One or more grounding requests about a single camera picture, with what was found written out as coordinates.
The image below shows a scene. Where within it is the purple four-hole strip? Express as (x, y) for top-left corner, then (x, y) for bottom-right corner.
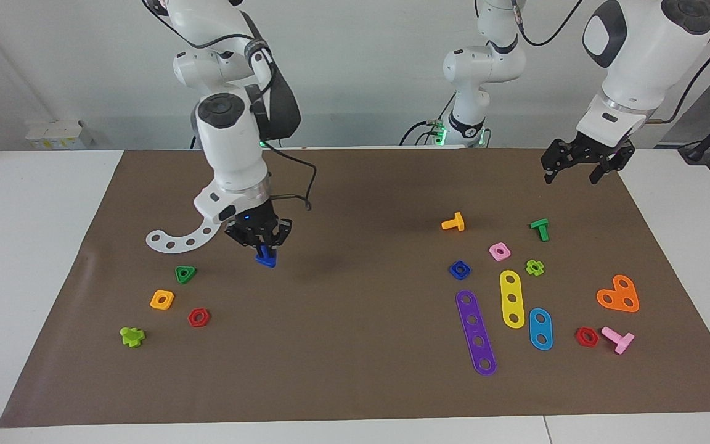
(455, 289), (497, 377)

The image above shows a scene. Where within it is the blue two-hole strip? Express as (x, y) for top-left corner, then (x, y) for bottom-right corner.
(528, 307), (554, 352)

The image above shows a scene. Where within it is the brown table mat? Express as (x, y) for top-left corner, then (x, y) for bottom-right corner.
(0, 147), (710, 428)

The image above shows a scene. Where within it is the pink plastic screw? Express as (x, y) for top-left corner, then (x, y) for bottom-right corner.
(600, 326), (635, 355)

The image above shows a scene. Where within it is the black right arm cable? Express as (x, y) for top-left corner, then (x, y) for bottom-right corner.
(264, 139), (318, 212)

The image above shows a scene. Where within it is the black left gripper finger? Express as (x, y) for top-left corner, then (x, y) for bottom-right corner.
(541, 139), (577, 184)
(589, 141), (636, 184)

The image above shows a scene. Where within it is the orange heart-shaped plate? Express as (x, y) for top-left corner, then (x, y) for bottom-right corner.
(596, 274), (640, 313)

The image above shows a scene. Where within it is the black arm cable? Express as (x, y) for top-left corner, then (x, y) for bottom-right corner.
(512, 0), (710, 124)
(264, 139), (318, 212)

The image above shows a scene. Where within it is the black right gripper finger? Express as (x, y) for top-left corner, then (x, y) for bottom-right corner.
(267, 219), (293, 257)
(224, 222), (264, 257)

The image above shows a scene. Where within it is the white curved perforated strip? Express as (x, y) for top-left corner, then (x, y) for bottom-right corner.
(145, 213), (217, 254)

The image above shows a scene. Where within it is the black left base cable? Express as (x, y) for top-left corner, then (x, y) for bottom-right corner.
(400, 119), (448, 146)

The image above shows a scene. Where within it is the yellow three-hole strip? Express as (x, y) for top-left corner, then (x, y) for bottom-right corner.
(499, 269), (526, 329)

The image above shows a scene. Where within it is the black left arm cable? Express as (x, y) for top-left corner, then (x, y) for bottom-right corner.
(512, 0), (710, 124)

